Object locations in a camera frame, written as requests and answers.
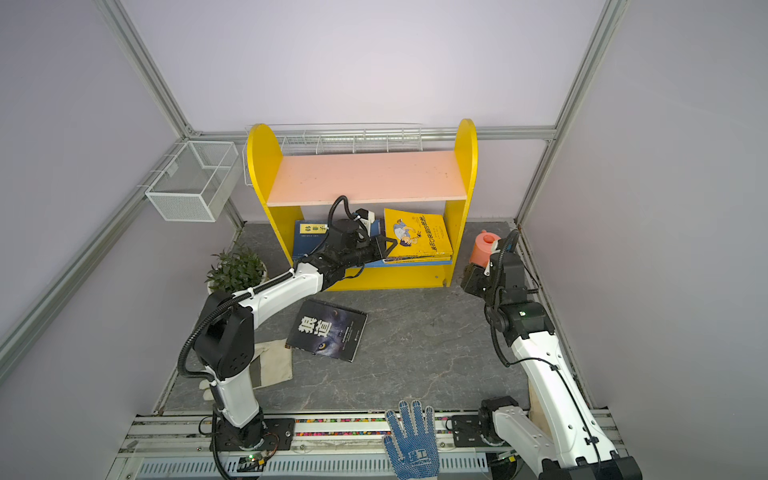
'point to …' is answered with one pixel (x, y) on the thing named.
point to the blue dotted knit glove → (412, 456)
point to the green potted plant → (233, 271)
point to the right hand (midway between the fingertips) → (476, 272)
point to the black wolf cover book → (326, 329)
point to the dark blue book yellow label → (308, 236)
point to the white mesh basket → (191, 187)
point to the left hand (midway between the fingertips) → (399, 245)
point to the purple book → (418, 259)
